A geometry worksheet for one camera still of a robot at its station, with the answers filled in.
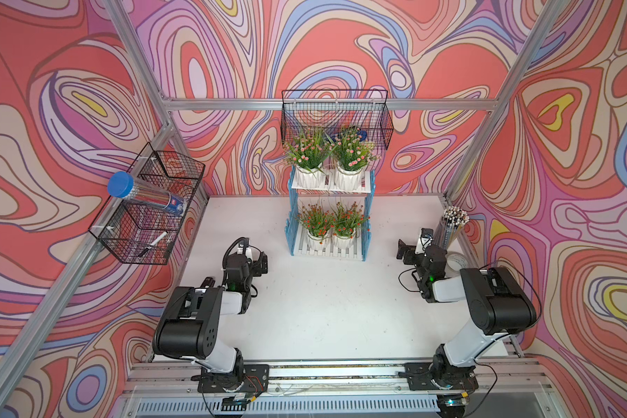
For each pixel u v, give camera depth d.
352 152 0.72
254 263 0.83
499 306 0.47
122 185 0.62
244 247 0.79
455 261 0.97
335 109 0.88
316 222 0.90
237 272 0.71
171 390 0.72
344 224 0.90
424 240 0.82
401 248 0.88
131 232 0.71
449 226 0.89
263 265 0.86
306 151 0.75
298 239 1.02
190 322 0.45
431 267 0.74
